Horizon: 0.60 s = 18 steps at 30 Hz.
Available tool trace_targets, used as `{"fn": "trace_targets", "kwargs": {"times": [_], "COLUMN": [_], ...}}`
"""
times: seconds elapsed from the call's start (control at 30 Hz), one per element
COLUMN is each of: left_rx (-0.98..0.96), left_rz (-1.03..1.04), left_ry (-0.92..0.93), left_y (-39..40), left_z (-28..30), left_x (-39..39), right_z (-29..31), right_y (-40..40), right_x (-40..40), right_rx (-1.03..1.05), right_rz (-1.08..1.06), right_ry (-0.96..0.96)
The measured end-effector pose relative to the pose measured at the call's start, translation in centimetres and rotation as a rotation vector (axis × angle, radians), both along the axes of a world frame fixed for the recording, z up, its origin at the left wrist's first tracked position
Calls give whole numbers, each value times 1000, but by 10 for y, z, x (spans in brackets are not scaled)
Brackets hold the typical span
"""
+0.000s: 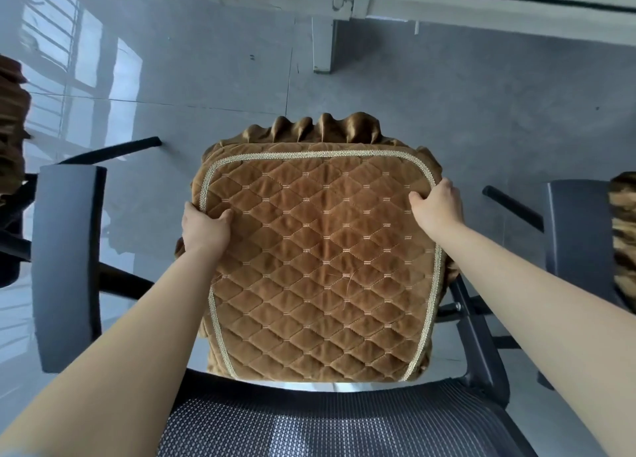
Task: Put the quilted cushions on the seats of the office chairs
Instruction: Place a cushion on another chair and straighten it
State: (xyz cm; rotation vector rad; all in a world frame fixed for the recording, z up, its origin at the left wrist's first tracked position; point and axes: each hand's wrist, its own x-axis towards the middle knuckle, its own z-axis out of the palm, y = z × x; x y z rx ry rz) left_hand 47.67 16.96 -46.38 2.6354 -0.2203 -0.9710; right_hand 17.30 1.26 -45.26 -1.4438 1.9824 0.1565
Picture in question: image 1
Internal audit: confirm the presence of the person's right hand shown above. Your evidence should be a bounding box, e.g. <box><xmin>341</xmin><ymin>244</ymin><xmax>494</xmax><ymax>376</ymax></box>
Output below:
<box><xmin>408</xmin><ymin>177</ymin><xmax>467</xmax><ymax>244</ymax></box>

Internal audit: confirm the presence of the person's left hand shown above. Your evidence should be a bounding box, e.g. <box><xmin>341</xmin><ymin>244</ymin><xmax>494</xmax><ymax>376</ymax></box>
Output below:
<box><xmin>181</xmin><ymin>201</ymin><xmax>235</xmax><ymax>259</ymax></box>

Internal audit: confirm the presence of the black office chair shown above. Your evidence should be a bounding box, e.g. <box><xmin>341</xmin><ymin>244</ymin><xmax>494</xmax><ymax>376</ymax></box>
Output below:
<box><xmin>31</xmin><ymin>165</ymin><xmax>628</xmax><ymax>457</ymax></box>
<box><xmin>0</xmin><ymin>137</ymin><xmax>162</xmax><ymax>289</ymax></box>
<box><xmin>482</xmin><ymin>185</ymin><xmax>546</xmax><ymax>232</ymax></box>

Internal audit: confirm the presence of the brown quilted cushion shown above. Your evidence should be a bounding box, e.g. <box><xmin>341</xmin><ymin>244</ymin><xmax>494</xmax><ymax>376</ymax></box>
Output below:
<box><xmin>608</xmin><ymin>171</ymin><xmax>636</xmax><ymax>316</ymax></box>
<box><xmin>174</xmin><ymin>112</ymin><xmax>464</xmax><ymax>384</ymax></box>
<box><xmin>0</xmin><ymin>55</ymin><xmax>32</xmax><ymax>199</ymax></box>

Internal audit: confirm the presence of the person's left forearm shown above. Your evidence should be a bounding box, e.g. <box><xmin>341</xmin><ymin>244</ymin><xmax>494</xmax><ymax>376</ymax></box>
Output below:
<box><xmin>0</xmin><ymin>245</ymin><xmax>225</xmax><ymax>457</ymax></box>

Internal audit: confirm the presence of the person's right forearm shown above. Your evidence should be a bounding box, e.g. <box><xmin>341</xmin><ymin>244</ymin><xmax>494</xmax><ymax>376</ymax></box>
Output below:
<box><xmin>435</xmin><ymin>222</ymin><xmax>636</xmax><ymax>457</ymax></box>

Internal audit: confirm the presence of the striped wooden table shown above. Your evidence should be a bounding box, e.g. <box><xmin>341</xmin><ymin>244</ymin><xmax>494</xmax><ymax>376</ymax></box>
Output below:
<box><xmin>0</xmin><ymin>0</ymin><xmax>636</xmax><ymax>73</ymax></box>

